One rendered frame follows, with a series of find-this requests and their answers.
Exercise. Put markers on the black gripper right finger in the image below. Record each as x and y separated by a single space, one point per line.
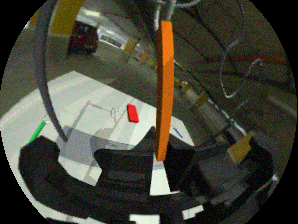
180 158

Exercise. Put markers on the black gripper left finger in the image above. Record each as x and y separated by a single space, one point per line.
140 159

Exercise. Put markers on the red flat block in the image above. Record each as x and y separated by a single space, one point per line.
132 113

